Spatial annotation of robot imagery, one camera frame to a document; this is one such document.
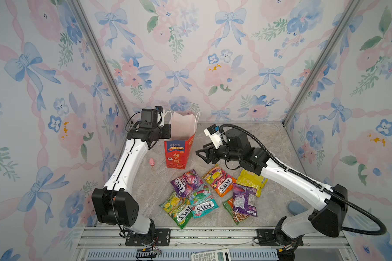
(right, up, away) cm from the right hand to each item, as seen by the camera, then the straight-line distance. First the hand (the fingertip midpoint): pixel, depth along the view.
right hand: (200, 147), depth 71 cm
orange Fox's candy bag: (+12, -20, +18) cm, 29 cm away
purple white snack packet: (+22, -26, +11) cm, 36 cm away
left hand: (-16, +10, +10) cm, 21 cm away
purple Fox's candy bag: (-8, -21, +15) cm, 27 cm away
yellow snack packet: (+28, -18, +17) cm, 38 cm away
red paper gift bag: (-10, -1, +9) cm, 14 cm away
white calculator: (+7, -46, -2) cm, 46 cm away
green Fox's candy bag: (-10, -30, +9) cm, 33 cm away
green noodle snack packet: (+18, -34, +9) cm, 40 cm away
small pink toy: (-29, -10, +26) cm, 40 cm away
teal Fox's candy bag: (+1, -28, +11) cm, 30 cm away
